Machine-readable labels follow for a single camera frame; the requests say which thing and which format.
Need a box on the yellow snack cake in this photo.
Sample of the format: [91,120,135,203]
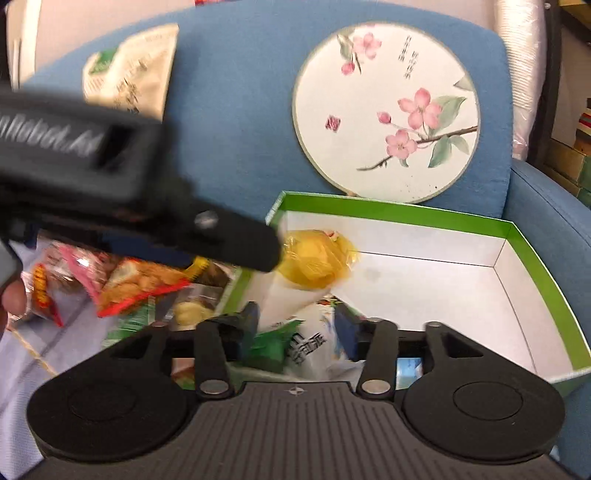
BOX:
[276,229,359,290]

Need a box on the person's left hand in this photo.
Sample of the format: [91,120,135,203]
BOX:
[0,278,27,337]

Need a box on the green triangular snack packet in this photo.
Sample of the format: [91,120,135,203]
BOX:
[232,319,304,374]

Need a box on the white green snack bag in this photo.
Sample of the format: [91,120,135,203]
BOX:
[283,297,363,387]

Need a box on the green white cardboard box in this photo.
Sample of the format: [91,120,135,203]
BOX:
[221,190,591,398]

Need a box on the orange barcode snack packet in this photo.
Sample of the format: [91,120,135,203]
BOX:
[97,259,189,318]

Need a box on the pink lemon snack packet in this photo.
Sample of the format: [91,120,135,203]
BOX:
[58,243,119,306]

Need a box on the large green beige grain bag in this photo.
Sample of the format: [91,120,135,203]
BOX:
[82,23,179,120]

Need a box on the blue fabric sofa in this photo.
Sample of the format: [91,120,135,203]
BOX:
[18,0,591,480]

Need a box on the light blue striped sheet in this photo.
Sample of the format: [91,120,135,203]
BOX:
[0,234,187,480]

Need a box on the dark metal storage shelf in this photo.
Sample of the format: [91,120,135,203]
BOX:
[528,1,590,206]

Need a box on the clear plastic cup stack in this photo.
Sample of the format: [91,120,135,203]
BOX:
[495,0,547,160]

